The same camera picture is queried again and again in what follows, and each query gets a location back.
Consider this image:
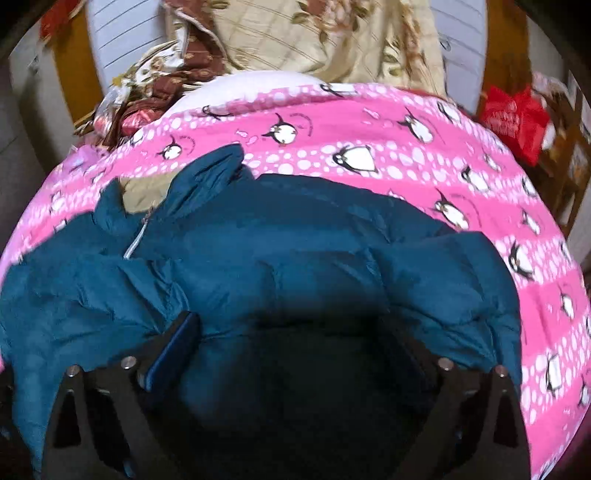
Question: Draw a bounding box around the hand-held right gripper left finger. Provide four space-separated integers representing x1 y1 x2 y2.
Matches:
39 311 201 480

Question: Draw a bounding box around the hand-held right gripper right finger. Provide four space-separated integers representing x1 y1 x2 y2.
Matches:
390 323 532 480

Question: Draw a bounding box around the teal puffer jacket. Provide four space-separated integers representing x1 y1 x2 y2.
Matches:
0 143 525 480

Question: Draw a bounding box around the wooden chair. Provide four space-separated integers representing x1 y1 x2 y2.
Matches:
531 83 591 236

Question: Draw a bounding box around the clear plastic bag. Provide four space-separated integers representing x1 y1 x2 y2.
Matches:
92 88 134 134

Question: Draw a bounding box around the pink penguin blanket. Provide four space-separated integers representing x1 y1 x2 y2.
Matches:
0 82 591 480

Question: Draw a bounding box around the brown patterned quilt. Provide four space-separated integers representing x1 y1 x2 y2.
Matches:
76 0 232 139

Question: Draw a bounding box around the white pillow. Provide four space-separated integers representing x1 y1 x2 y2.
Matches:
166 70 324 116

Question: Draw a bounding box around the red plastic bag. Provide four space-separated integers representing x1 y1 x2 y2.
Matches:
480 85 550 167

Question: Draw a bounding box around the pink cloth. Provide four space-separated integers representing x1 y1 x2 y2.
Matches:
531 71 568 97

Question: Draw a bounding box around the cream floral quilt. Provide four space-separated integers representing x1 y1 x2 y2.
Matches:
212 0 446 95

